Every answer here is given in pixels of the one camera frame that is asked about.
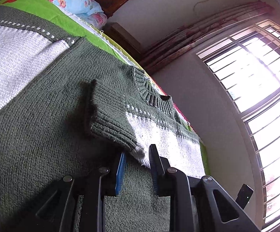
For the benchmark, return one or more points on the barred window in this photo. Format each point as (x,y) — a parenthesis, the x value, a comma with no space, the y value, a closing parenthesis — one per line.
(247,66)

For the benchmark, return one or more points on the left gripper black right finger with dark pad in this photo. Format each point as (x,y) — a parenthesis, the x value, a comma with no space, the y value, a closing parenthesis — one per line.
(196,204)

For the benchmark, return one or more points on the red floral curtain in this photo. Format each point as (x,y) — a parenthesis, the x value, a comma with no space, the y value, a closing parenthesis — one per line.
(188,37)

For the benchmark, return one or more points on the green cartoon print bed sheet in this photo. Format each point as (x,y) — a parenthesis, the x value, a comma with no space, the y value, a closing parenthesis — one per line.
(55,12)

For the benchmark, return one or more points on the wooden nightstand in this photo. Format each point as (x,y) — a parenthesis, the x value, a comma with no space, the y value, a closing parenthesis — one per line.
(122,37)

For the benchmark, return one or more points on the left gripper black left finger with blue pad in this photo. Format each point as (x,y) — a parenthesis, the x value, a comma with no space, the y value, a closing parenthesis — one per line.
(77,203)

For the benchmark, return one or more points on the light blue floral pillow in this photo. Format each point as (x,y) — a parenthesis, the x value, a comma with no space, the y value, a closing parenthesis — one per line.
(67,0)

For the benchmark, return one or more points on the green and white knit sweater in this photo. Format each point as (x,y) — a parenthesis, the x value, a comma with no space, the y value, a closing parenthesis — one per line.
(66,108)

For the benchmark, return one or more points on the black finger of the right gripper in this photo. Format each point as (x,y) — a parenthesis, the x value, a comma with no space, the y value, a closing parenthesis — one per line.
(244,195)

